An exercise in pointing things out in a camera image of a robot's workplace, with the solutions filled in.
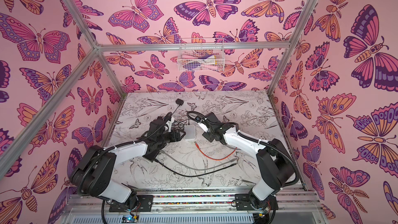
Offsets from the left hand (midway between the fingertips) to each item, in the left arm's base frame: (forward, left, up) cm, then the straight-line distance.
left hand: (184, 132), depth 89 cm
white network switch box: (+5, -3, -8) cm, 10 cm away
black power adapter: (+29, +6, -7) cm, 31 cm away
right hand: (+3, -15, +1) cm, 15 cm away
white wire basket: (+40, -11, +25) cm, 48 cm away
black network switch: (-16, +11, +13) cm, 23 cm away
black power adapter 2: (+9, +6, -8) cm, 13 cm away
